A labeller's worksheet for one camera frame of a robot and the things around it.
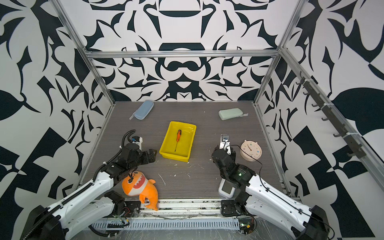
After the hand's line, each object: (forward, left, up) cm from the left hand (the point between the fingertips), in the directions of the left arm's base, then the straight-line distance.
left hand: (150, 149), depth 83 cm
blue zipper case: (+36, +12, -8) cm, 38 cm away
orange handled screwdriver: (+14, -15, -9) cm, 22 cm away
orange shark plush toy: (-18, +3, -3) cm, 18 cm away
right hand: (-2, -38, +6) cm, 38 cm away
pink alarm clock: (+4, -60, -9) cm, 61 cm away
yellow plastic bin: (+4, -16, -10) cm, 19 cm away
